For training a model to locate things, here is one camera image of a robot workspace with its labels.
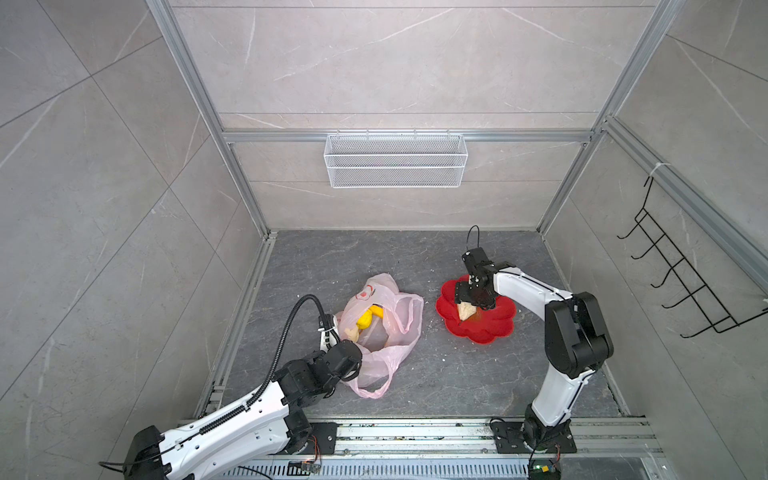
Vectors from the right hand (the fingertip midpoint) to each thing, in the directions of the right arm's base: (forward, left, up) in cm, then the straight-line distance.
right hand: (466, 296), depth 96 cm
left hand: (-18, +37, +8) cm, 42 cm away
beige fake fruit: (-13, +37, +2) cm, 39 cm away
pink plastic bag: (-15, +26, +1) cm, 30 cm away
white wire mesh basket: (+39, +23, +27) cm, 52 cm away
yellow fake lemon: (-8, +33, +1) cm, 34 cm away
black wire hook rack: (-18, -42, +28) cm, 54 cm away
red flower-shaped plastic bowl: (-9, -4, -3) cm, 10 cm away
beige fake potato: (-5, +1, 0) cm, 6 cm away
